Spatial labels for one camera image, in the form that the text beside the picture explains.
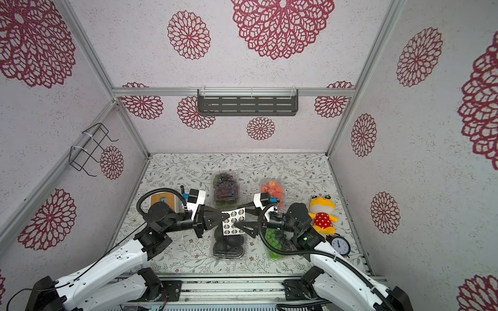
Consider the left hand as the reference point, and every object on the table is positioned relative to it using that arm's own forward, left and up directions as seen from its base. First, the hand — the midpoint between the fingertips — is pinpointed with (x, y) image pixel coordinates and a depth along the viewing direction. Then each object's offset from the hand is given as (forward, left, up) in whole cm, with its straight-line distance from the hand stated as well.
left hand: (228, 216), depth 61 cm
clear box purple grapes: (+26, +5, -24) cm, 36 cm away
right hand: (0, -3, -1) cm, 3 cm away
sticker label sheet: (0, -3, +1) cm, 3 cm away
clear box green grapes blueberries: (+2, -20, -25) cm, 32 cm away
